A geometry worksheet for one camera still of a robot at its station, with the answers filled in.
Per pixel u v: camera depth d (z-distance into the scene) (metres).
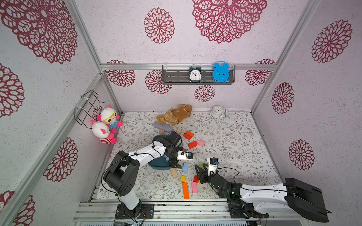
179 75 0.94
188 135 1.06
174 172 0.86
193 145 1.00
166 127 1.06
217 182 0.61
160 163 0.93
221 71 0.90
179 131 1.06
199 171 0.73
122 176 0.45
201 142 1.01
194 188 0.82
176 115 1.06
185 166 0.90
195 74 0.90
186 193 0.80
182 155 0.76
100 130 0.83
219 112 1.17
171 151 0.69
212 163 0.67
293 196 0.48
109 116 0.92
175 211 0.75
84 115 0.76
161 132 1.05
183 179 0.83
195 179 0.82
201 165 0.77
